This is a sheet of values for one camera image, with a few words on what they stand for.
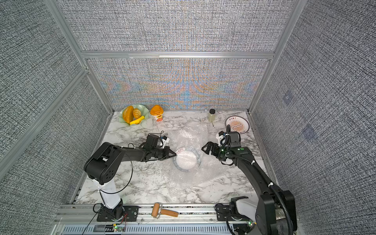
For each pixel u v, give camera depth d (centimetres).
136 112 109
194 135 100
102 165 50
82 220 75
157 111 106
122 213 70
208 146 74
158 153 83
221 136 77
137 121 106
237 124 110
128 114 107
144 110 113
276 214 39
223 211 73
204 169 88
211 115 107
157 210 74
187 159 90
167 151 86
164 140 89
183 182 82
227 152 61
